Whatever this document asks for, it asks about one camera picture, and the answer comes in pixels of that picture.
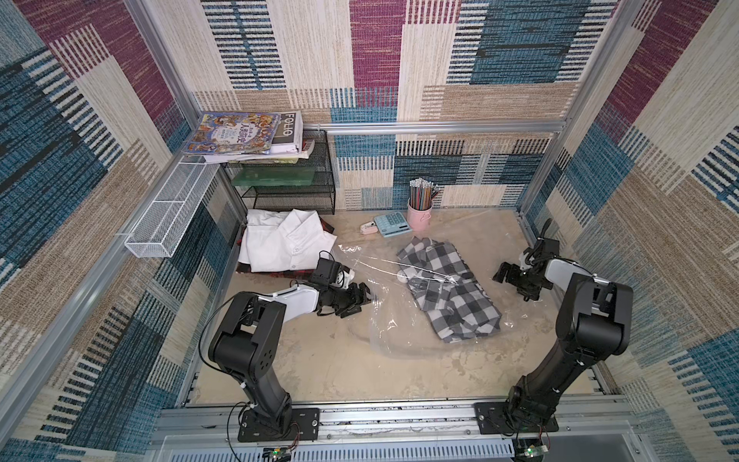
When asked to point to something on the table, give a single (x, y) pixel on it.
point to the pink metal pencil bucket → (420, 219)
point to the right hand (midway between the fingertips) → (506, 282)
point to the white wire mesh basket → (168, 219)
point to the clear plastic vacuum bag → (400, 326)
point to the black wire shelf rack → (318, 198)
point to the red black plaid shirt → (242, 269)
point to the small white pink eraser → (369, 227)
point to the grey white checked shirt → (458, 304)
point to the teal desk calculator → (392, 224)
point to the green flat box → (275, 175)
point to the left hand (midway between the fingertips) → (370, 301)
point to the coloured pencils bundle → (421, 192)
